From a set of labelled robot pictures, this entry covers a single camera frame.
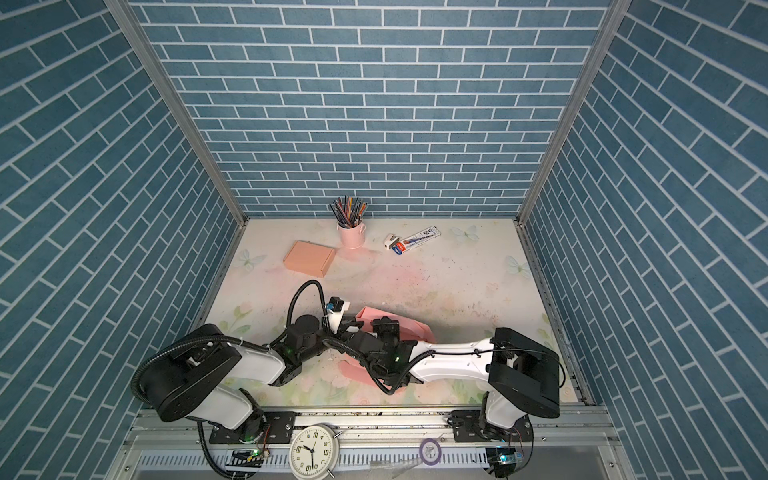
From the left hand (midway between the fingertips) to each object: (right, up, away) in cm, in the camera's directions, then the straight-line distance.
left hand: (361, 323), depth 86 cm
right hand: (+7, +3, -3) cm, 8 cm away
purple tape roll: (+18, -27, -15) cm, 36 cm away
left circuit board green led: (-27, -29, -14) cm, 42 cm away
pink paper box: (-1, -12, -1) cm, 13 cm away
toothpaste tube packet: (+19, +26, +29) cm, 43 cm away
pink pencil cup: (-6, +26, +22) cm, 34 cm away
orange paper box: (-21, +18, +20) cm, 34 cm away
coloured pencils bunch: (-8, +35, +22) cm, 42 cm away
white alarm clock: (-9, -24, -18) cm, 32 cm away
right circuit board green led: (+36, -28, -15) cm, 48 cm away
